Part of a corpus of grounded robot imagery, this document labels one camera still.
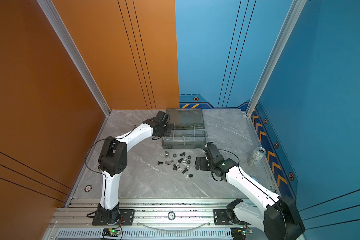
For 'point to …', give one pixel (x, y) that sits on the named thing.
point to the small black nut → (191, 175)
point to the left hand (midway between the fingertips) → (169, 129)
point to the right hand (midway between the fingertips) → (200, 163)
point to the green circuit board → (109, 232)
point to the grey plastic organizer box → (187, 129)
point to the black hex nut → (174, 155)
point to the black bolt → (160, 163)
